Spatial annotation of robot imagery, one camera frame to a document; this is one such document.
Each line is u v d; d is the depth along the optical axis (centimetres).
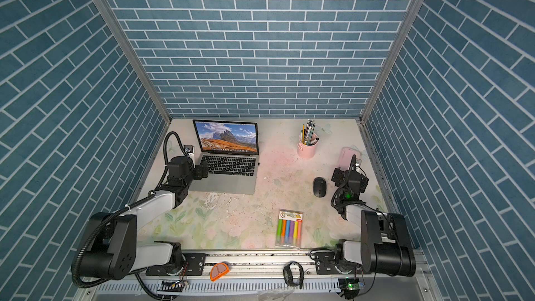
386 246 43
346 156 102
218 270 70
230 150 103
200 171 82
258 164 102
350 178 68
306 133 97
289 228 81
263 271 74
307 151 100
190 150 79
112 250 42
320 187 92
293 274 69
